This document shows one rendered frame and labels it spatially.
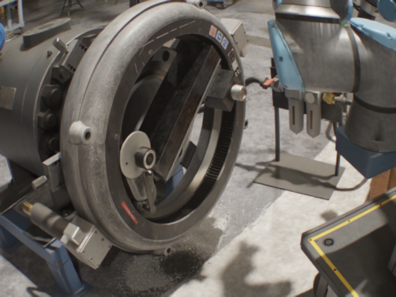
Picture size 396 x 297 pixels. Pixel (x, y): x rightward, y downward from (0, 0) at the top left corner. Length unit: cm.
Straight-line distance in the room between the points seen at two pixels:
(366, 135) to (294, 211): 106
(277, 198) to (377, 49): 129
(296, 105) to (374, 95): 112
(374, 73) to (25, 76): 108
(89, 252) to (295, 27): 74
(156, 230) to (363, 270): 64
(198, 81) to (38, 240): 77
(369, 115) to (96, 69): 63
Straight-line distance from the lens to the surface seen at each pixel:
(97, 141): 101
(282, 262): 166
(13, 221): 169
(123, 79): 103
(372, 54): 85
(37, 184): 107
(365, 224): 134
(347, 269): 118
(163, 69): 135
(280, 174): 215
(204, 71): 126
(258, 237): 179
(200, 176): 149
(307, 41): 81
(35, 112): 132
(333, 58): 82
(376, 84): 87
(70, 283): 159
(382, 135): 91
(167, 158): 119
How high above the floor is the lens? 116
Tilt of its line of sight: 28 degrees down
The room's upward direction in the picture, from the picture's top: 6 degrees counter-clockwise
